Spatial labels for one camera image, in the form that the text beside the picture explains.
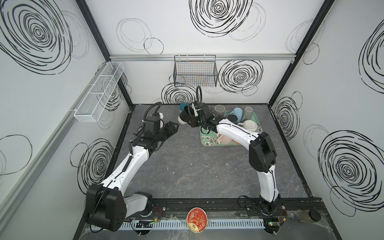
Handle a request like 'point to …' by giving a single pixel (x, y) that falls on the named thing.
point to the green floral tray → (208, 138)
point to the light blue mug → (238, 112)
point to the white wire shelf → (94, 102)
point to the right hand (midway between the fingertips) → (189, 119)
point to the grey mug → (219, 109)
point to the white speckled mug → (249, 125)
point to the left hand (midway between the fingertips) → (177, 126)
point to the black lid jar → (308, 216)
